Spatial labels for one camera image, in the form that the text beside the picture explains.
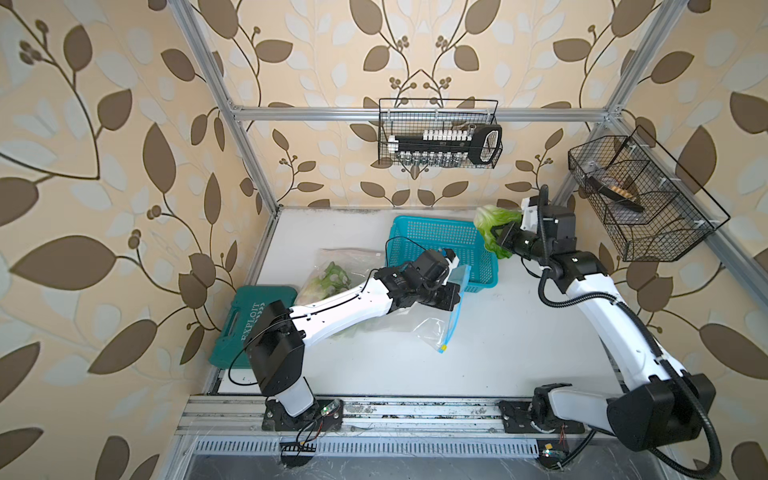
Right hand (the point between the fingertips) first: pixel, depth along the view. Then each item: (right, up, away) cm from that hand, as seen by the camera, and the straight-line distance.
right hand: (491, 229), depth 78 cm
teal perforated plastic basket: (-20, -2, +31) cm, 37 cm away
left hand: (-9, -17, -2) cm, 19 cm away
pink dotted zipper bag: (-37, -10, +17) cm, 41 cm away
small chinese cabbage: (-1, +3, +2) cm, 3 cm away
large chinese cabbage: (-44, -15, +10) cm, 48 cm away
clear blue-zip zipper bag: (-17, -23, -7) cm, 30 cm away
